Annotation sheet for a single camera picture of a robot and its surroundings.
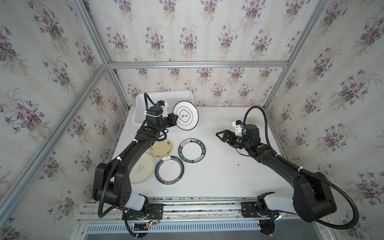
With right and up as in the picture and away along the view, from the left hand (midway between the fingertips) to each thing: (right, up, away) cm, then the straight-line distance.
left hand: (178, 116), depth 83 cm
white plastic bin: (-8, +15, +31) cm, 36 cm away
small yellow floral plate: (-12, -21, +13) cm, 28 cm away
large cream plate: (-22, -31, +5) cm, 38 cm away
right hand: (+27, -11, 0) cm, 29 cm away
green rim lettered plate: (+8, -22, +14) cm, 27 cm away
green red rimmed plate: (-5, -32, +3) cm, 32 cm away
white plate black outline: (+6, +1, +4) cm, 7 cm away
